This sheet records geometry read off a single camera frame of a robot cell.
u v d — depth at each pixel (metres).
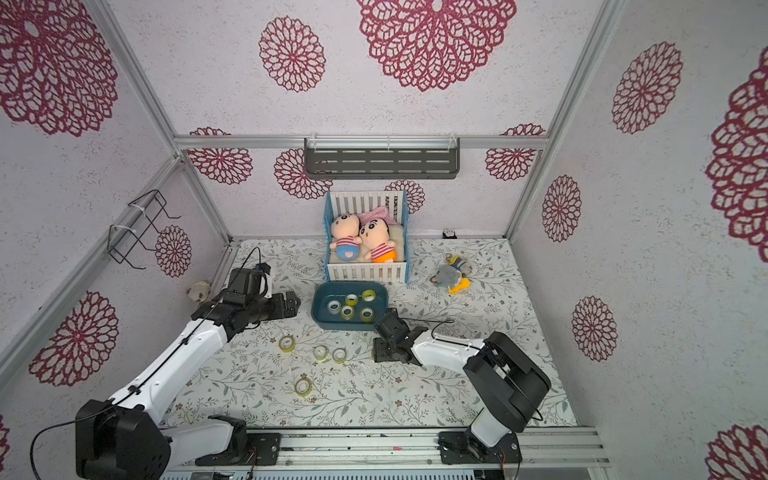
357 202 1.09
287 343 0.92
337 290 1.02
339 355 0.90
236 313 0.58
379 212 1.13
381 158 0.95
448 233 1.24
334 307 1.00
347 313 0.98
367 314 0.97
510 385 0.44
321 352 0.90
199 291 1.03
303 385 0.84
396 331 0.71
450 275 1.00
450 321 0.97
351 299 1.00
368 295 1.00
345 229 1.06
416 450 0.76
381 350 0.80
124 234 0.73
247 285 0.64
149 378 0.44
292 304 0.74
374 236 1.03
